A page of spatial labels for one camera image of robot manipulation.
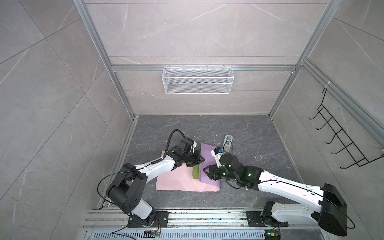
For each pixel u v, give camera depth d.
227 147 0.98
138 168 0.48
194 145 0.84
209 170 0.68
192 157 0.75
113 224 0.72
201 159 0.84
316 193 0.43
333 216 0.38
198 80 1.00
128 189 0.44
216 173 0.67
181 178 0.86
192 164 0.77
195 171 0.82
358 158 0.60
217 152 0.68
